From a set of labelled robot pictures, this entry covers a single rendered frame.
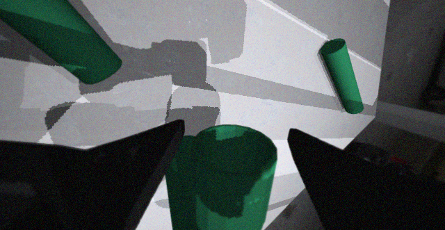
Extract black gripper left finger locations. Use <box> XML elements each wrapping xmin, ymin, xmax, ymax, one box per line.
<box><xmin>0</xmin><ymin>120</ymin><xmax>185</xmax><ymax>230</ymax></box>

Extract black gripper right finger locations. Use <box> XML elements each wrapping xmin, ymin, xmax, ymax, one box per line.
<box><xmin>287</xmin><ymin>128</ymin><xmax>445</xmax><ymax>230</ymax></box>

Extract green cylindrical cup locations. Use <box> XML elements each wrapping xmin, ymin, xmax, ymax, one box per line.
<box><xmin>191</xmin><ymin>124</ymin><xmax>277</xmax><ymax>230</ymax></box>

